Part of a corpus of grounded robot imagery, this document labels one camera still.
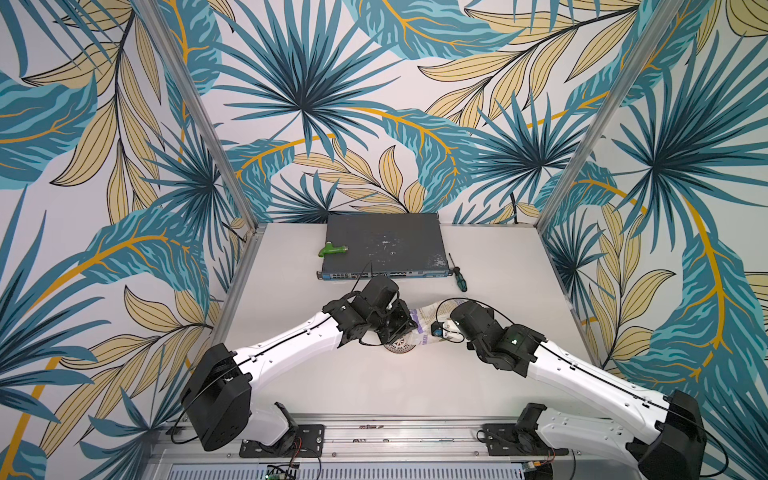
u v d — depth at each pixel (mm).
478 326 572
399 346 879
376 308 605
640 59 752
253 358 435
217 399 403
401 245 1097
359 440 747
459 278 1030
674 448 381
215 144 936
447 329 699
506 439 718
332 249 1044
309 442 732
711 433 595
